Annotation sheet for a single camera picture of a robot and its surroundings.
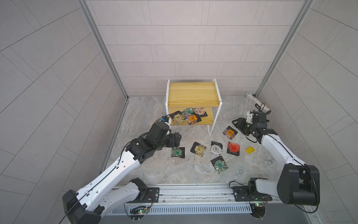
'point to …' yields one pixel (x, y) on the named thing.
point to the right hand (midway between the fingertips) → (233, 121)
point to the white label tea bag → (216, 148)
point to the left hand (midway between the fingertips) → (178, 136)
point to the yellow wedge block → (250, 150)
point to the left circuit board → (137, 212)
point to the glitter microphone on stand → (260, 105)
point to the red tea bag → (233, 148)
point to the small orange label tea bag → (230, 132)
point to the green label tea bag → (178, 151)
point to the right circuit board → (258, 210)
